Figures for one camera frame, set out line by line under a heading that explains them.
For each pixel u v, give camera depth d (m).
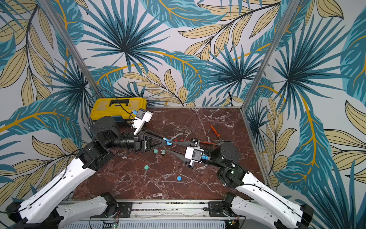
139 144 0.45
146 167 0.88
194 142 0.48
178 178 0.84
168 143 0.49
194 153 0.39
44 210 0.38
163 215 0.73
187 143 0.47
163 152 0.92
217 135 1.03
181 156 0.46
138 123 0.48
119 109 0.98
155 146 0.49
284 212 0.40
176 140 0.48
